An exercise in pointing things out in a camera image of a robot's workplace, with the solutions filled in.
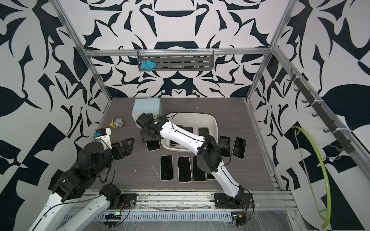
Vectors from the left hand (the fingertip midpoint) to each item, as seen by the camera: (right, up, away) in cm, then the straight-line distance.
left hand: (124, 138), depth 68 cm
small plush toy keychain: (-18, +5, +31) cm, 37 cm away
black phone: (+11, -6, +11) cm, 16 cm away
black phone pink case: (+18, -19, +16) cm, 31 cm away
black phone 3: (+41, -1, +31) cm, 51 cm away
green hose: (+78, -27, -16) cm, 85 cm away
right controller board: (+55, -39, +2) cm, 67 cm away
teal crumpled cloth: (+5, +42, +23) cm, 48 cm away
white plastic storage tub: (+39, +4, +35) cm, 53 cm away
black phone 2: (+28, -21, +17) cm, 39 cm away
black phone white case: (+36, -23, +14) cm, 45 cm away
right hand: (+7, 0, +15) cm, 17 cm away
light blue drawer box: (+4, +16, +27) cm, 32 cm away
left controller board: (-8, -40, +5) cm, 41 cm away
